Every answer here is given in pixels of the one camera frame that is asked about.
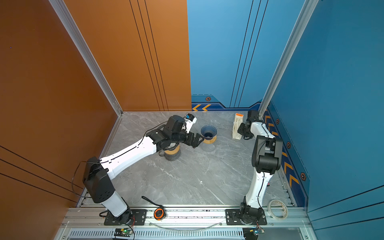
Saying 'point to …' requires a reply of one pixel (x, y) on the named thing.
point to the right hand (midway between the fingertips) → (241, 131)
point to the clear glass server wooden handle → (208, 147)
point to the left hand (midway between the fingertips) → (199, 134)
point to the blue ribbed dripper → (208, 131)
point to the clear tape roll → (277, 209)
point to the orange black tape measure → (159, 213)
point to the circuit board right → (252, 233)
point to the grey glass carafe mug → (171, 155)
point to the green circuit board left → (121, 232)
